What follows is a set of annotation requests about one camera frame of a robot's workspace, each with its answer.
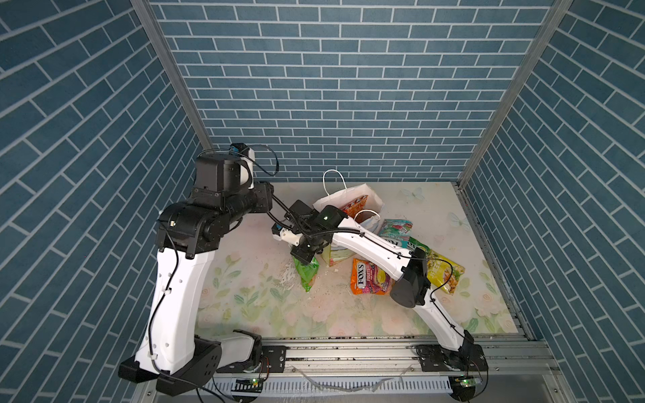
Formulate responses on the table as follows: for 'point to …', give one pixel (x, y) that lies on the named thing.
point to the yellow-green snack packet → (443, 273)
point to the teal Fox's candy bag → (396, 228)
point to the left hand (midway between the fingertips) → (274, 187)
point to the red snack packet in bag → (353, 206)
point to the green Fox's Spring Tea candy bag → (414, 243)
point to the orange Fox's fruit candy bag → (366, 277)
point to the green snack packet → (307, 272)
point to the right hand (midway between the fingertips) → (298, 254)
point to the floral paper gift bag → (336, 192)
